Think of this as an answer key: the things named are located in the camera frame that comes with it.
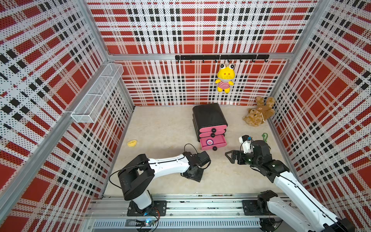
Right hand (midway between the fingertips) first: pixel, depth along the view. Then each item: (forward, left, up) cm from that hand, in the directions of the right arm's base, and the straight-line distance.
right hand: (233, 153), depth 79 cm
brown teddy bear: (+30, -22, -5) cm, 38 cm away
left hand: (-9, +21, -11) cm, 25 cm away
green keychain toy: (+20, -29, -14) cm, 38 cm away
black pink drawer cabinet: (+18, +12, +4) cm, 22 cm away
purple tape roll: (+15, +11, -12) cm, 22 cm away
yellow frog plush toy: (+45, +1, +21) cm, 49 cm away
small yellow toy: (+14, +65, -12) cm, 68 cm away
